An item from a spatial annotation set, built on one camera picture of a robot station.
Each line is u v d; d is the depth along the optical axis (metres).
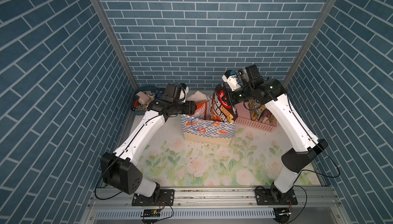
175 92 0.60
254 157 0.87
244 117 0.98
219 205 0.73
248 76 0.53
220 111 0.75
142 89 1.20
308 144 0.44
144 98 1.03
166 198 0.74
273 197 0.66
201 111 0.87
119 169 0.40
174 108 0.57
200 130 0.81
